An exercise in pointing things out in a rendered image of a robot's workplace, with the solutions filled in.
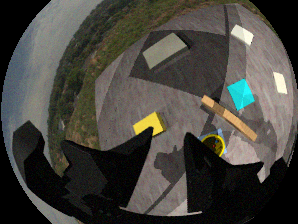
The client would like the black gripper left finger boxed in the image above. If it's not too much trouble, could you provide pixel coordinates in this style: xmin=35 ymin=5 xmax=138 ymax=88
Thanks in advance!
xmin=60 ymin=125 xmax=154 ymax=208

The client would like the yellow block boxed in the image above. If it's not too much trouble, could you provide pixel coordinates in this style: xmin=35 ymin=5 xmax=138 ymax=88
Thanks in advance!
xmin=133 ymin=112 xmax=168 ymax=137

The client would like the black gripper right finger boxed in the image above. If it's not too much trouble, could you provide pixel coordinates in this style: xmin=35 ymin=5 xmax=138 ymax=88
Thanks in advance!
xmin=184 ymin=132 xmax=265 ymax=213

